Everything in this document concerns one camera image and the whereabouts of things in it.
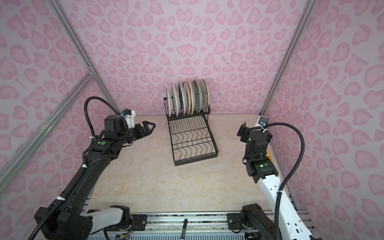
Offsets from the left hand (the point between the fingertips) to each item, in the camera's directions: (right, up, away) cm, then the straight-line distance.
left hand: (149, 124), depth 74 cm
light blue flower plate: (+24, +16, +10) cm, 30 cm away
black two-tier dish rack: (+20, -9, +29) cm, 37 cm away
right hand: (+50, 0, -4) cm, 50 cm away
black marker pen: (+17, -50, -3) cm, 53 cm away
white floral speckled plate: (+28, +17, +12) cm, 35 cm away
